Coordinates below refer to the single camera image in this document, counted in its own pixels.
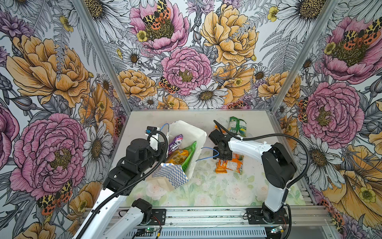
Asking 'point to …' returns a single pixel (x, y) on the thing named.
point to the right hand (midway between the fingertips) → (221, 161)
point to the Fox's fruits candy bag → (235, 164)
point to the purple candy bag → (175, 143)
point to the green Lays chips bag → (191, 149)
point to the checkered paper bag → (171, 176)
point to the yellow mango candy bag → (179, 156)
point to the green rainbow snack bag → (237, 126)
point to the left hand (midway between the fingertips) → (166, 148)
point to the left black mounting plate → (158, 217)
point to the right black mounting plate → (259, 216)
